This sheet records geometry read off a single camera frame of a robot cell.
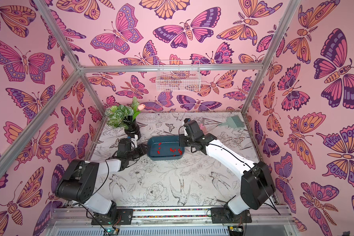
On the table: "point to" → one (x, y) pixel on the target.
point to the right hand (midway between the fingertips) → (177, 140)
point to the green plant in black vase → (123, 116)
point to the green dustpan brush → (234, 122)
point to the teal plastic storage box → (165, 147)
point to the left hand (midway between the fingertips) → (151, 146)
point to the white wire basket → (178, 75)
